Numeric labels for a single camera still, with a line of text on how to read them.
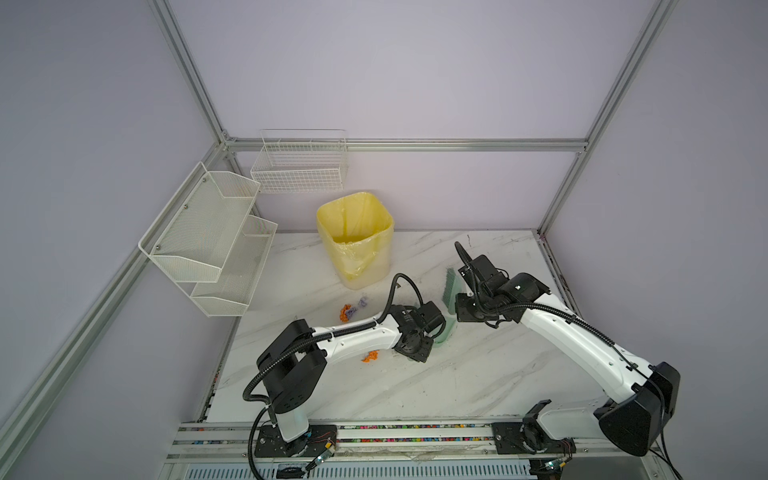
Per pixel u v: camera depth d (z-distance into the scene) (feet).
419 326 2.03
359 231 3.53
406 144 3.05
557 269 3.77
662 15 2.24
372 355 2.85
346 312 3.13
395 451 2.40
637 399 1.27
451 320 2.22
